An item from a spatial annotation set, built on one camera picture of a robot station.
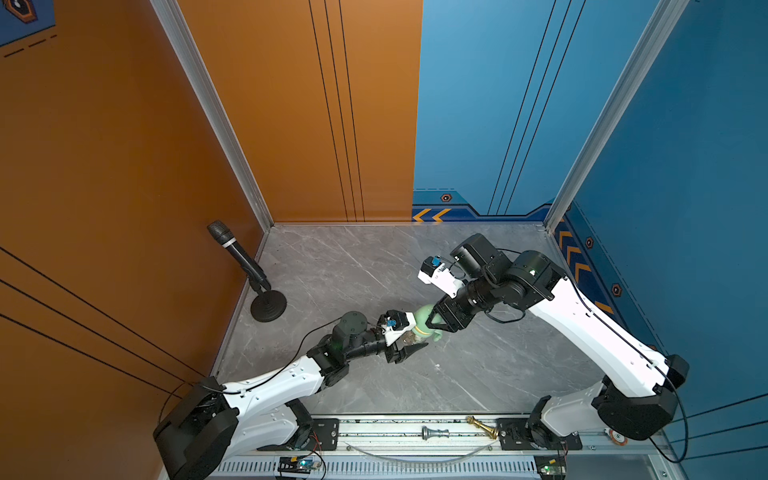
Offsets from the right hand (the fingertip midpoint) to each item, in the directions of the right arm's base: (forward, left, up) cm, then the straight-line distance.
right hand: (435, 316), depth 65 cm
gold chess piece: (-18, -15, -25) cm, 35 cm away
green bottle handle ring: (-3, +2, -3) cm, 4 cm away
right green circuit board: (-24, -28, -29) cm, 47 cm away
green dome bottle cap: (0, +3, +1) cm, 3 cm away
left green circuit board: (-24, +32, -27) cm, 49 cm away
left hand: (+2, +3, -9) cm, 10 cm away
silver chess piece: (-18, +1, -25) cm, 31 cm away
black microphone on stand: (+17, +50, -24) cm, 58 cm away
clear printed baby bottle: (-2, +6, -6) cm, 9 cm away
